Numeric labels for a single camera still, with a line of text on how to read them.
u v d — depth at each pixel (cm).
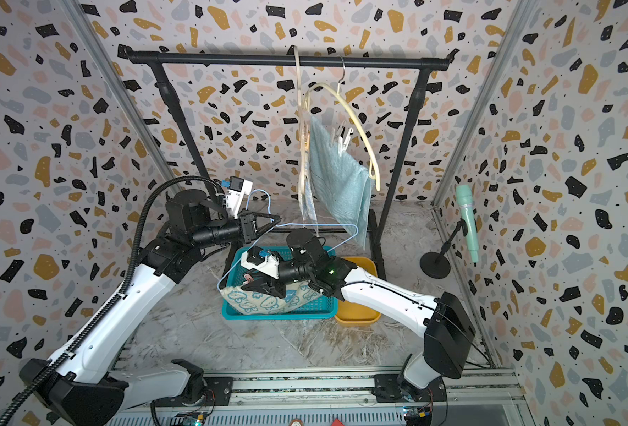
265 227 63
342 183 72
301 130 70
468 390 76
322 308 90
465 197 78
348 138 66
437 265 101
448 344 42
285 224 64
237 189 57
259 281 59
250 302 70
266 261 56
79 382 37
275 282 59
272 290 59
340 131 69
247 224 56
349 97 92
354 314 90
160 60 53
